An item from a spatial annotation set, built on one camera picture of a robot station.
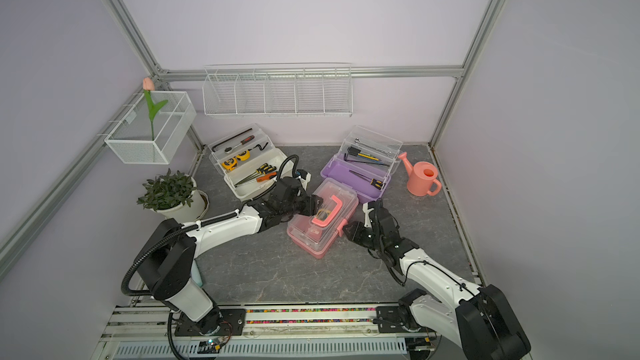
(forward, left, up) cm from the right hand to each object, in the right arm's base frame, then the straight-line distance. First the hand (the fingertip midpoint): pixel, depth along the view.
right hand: (344, 227), depth 85 cm
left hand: (+8, +10, +3) cm, 13 cm away
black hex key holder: (+36, -6, -1) cm, 37 cm away
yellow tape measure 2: (+33, +41, 0) cm, 53 cm away
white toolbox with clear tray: (+31, +40, -2) cm, 51 cm away
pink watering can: (+20, -31, +2) cm, 37 cm away
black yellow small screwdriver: (+24, -15, -7) cm, 29 cm away
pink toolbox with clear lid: (-2, +10, -1) cm, 10 cm away
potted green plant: (+7, +57, +8) cm, 58 cm away
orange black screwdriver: (+27, +32, -7) cm, 43 cm away
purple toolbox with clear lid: (+31, -11, -2) cm, 33 cm away
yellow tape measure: (+29, +46, +1) cm, 54 cm away
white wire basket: (+25, +64, +23) cm, 73 cm away
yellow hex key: (+33, -12, 0) cm, 35 cm away
